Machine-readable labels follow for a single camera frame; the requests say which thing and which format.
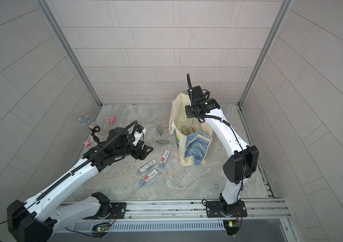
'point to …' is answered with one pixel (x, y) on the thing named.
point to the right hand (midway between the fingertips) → (191, 109)
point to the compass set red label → (162, 164)
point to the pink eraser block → (87, 143)
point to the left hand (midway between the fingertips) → (150, 145)
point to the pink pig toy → (112, 119)
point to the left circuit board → (100, 232)
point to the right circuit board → (231, 226)
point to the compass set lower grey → (147, 166)
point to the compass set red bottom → (141, 182)
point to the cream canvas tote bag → (192, 135)
